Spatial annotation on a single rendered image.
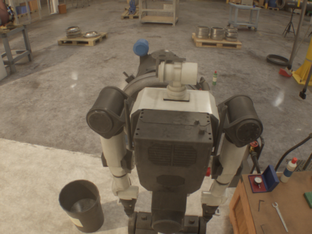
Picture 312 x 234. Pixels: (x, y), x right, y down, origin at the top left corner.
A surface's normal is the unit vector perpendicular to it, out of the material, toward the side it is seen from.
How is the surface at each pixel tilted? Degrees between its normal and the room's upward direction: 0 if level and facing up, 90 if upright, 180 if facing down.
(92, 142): 0
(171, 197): 45
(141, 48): 90
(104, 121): 90
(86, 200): 0
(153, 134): 0
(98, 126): 90
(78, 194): 87
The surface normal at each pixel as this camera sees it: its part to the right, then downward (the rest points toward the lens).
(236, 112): -0.75, -0.58
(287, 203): 0.00, -0.81
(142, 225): -0.07, -0.17
